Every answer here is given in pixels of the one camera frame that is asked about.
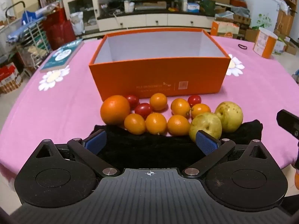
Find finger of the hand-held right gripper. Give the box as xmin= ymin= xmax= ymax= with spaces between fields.
xmin=276 ymin=109 xmax=299 ymax=141

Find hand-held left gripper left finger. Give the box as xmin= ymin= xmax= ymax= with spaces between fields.
xmin=30 ymin=130 xmax=120 ymax=177

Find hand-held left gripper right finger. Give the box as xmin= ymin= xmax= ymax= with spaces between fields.
xmin=183 ymin=131 xmax=272 ymax=178

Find yellow-green guava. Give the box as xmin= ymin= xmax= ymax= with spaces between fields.
xmin=189 ymin=112 xmax=222 ymax=143
xmin=214 ymin=101 xmax=244 ymax=133

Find small orange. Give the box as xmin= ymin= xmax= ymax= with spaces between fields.
xmin=124 ymin=113 xmax=147 ymax=135
xmin=190 ymin=103 xmax=211 ymax=119
xmin=149 ymin=93 xmax=168 ymax=111
xmin=145 ymin=113 xmax=167 ymax=135
xmin=167 ymin=115 xmax=190 ymax=136
xmin=170 ymin=98 xmax=190 ymax=117

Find large orange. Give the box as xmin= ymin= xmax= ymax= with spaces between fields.
xmin=100 ymin=95 xmax=131 ymax=125

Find red cherry tomato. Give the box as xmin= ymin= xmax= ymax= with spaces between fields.
xmin=134 ymin=103 xmax=153 ymax=119
xmin=125 ymin=94 xmax=139 ymax=110
xmin=187 ymin=94 xmax=202 ymax=108

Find orange cardboard box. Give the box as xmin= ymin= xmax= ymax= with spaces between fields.
xmin=89 ymin=27 xmax=231 ymax=102

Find pink daisy print tablecloth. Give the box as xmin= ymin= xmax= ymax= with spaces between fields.
xmin=0 ymin=34 xmax=299 ymax=182

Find black cloth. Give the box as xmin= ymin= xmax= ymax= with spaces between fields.
xmin=93 ymin=119 xmax=263 ymax=168

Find orange and white canister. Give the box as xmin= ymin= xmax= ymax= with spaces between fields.
xmin=253 ymin=27 xmax=278 ymax=59

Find teal paperback book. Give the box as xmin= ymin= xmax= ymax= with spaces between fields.
xmin=40 ymin=39 xmax=84 ymax=73

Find red and white carton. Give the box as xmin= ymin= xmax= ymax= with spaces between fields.
xmin=0 ymin=62 xmax=24 ymax=94

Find orange printed carton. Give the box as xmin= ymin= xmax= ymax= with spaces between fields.
xmin=211 ymin=21 xmax=240 ymax=38

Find white chest freezer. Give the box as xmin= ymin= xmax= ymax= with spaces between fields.
xmin=236 ymin=0 xmax=281 ymax=32

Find red gift bag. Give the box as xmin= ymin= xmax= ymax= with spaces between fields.
xmin=42 ymin=8 xmax=76 ymax=50

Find white plastic bag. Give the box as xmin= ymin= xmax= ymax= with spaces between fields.
xmin=70 ymin=12 xmax=84 ymax=35

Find white glass-door cabinet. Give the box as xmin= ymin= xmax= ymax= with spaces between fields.
xmin=63 ymin=0 xmax=101 ymax=32

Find dark green bag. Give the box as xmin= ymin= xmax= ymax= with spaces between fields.
xmin=200 ymin=0 xmax=216 ymax=17

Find blue and white tissue box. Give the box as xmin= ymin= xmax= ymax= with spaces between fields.
xmin=187 ymin=2 xmax=200 ymax=13

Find metal wire cart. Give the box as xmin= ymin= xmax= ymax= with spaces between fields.
xmin=5 ymin=1 xmax=50 ymax=69

